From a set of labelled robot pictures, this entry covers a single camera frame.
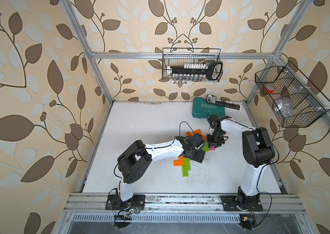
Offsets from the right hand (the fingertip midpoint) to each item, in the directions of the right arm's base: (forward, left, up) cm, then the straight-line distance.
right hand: (212, 146), depth 95 cm
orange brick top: (+12, +8, 0) cm, 14 cm away
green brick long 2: (-1, +4, +1) cm, 5 cm away
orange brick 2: (-9, +21, +2) cm, 23 cm away
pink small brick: (-2, 0, 0) cm, 2 cm away
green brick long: (-13, +18, 0) cm, 22 cm away
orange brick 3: (+11, +14, -1) cm, 18 cm away
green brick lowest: (-17, +19, 0) cm, 25 cm away
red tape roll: (+17, -29, +33) cm, 47 cm away
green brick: (-10, +18, +1) cm, 20 cm away
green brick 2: (-15, +20, +1) cm, 24 cm away
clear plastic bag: (+4, -32, +32) cm, 45 cm away
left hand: (-9, +11, +6) cm, 16 cm away
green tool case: (+30, +2, +4) cm, 30 cm away
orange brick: (-12, +25, +1) cm, 27 cm away
